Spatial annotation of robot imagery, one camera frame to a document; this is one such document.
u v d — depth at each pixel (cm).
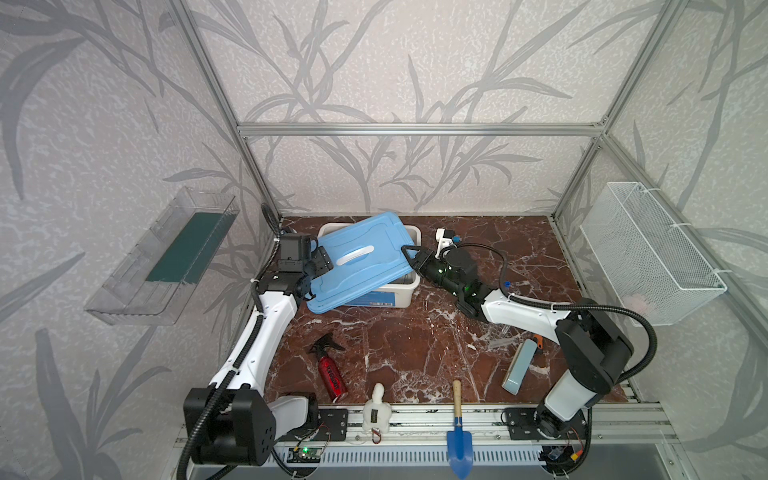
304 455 71
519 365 79
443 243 77
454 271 65
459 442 71
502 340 87
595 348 46
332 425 74
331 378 78
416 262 74
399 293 87
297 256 60
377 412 72
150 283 64
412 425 75
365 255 83
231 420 39
